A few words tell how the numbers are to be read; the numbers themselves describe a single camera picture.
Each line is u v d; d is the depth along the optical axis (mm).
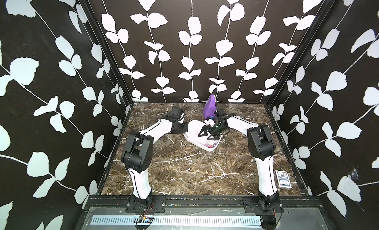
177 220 701
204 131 885
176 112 767
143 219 702
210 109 1016
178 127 811
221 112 864
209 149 927
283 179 818
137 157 498
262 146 582
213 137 927
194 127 1016
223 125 813
